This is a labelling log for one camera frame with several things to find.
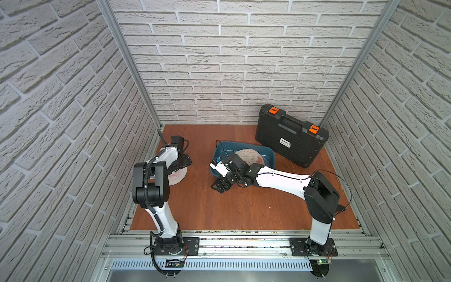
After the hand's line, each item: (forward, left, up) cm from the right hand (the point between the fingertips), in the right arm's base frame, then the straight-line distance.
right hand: (218, 180), depth 83 cm
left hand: (+15, +21, -6) cm, 27 cm away
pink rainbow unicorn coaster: (+9, +24, -9) cm, 27 cm away
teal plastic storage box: (+24, -2, -7) cm, 26 cm away
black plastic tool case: (+18, -38, +8) cm, 43 cm away
